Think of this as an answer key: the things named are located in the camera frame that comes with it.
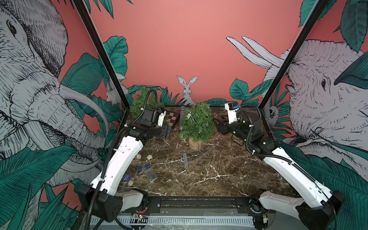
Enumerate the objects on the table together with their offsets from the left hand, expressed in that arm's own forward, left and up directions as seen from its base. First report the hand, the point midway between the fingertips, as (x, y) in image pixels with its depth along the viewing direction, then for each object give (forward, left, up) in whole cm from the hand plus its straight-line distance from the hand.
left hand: (164, 126), depth 77 cm
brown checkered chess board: (+25, -1, -23) cm, 34 cm away
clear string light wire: (+2, -14, +6) cm, 15 cm away
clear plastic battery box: (-18, +10, -24) cm, 32 cm away
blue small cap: (-14, +17, -24) cm, 32 cm away
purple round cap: (-19, +24, -25) cm, 39 cm away
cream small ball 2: (-7, +12, -24) cm, 27 cm away
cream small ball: (-7, +19, -23) cm, 30 cm away
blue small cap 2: (-13, +12, -23) cm, 29 cm away
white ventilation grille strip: (-41, -8, -25) cm, 49 cm away
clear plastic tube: (-11, -11, -22) cm, 27 cm away
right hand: (-2, -27, +10) cm, 28 cm away
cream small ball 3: (-22, +21, -23) cm, 38 cm away
